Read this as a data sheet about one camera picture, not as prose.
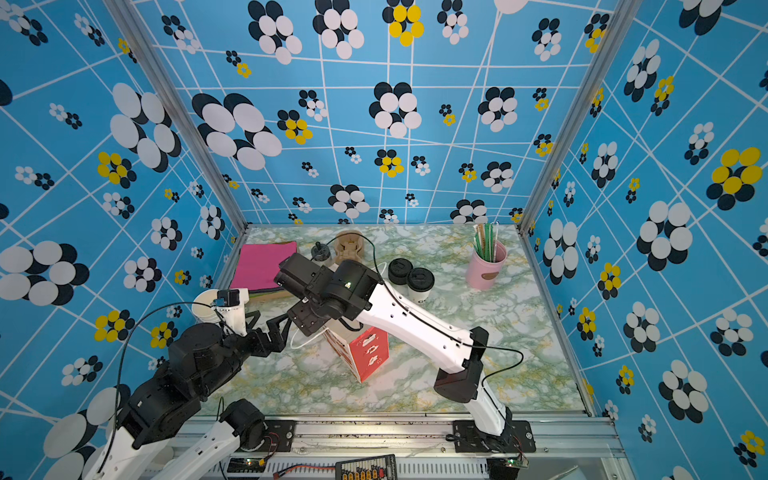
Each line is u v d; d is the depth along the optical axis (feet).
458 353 1.44
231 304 1.78
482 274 3.14
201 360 1.48
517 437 2.52
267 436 2.40
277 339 1.89
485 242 3.14
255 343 1.85
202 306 1.69
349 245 3.57
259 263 3.73
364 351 2.41
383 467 2.26
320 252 3.23
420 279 2.99
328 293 1.42
